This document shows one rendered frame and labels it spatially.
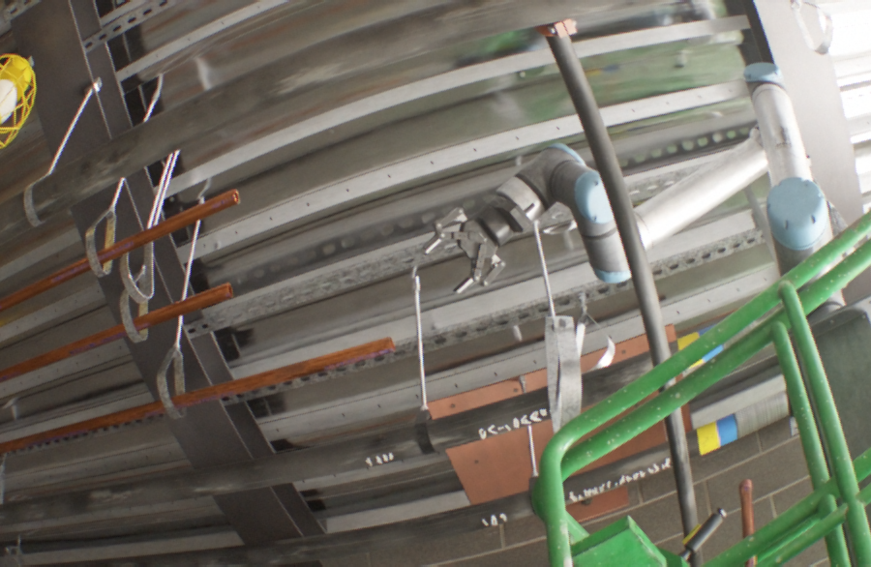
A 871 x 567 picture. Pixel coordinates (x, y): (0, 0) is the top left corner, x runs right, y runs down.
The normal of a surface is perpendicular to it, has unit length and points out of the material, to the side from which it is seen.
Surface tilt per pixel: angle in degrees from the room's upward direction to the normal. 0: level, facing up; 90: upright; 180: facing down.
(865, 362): 90
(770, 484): 90
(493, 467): 180
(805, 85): 180
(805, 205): 95
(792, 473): 90
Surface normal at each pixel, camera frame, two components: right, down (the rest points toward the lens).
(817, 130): 0.05, 0.55
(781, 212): -0.35, -0.73
